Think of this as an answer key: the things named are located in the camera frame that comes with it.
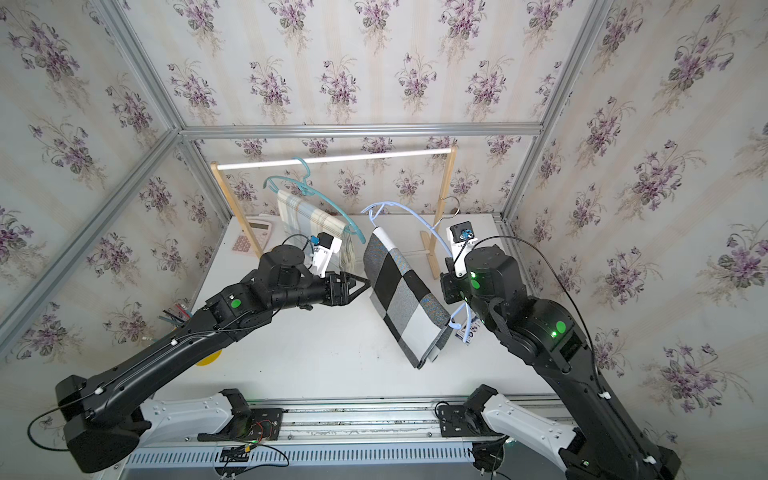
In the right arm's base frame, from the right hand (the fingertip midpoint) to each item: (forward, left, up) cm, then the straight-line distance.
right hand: (455, 258), depth 61 cm
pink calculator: (+36, +62, -33) cm, 79 cm away
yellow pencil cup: (-4, +70, -21) cm, 73 cm away
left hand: (-5, +18, -6) cm, 19 cm away
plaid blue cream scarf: (+22, +39, -12) cm, 46 cm away
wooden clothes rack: (+29, -2, -27) cm, 40 cm away
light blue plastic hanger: (+17, +18, -3) cm, 25 cm away
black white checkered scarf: (-7, +8, -10) cm, 14 cm away
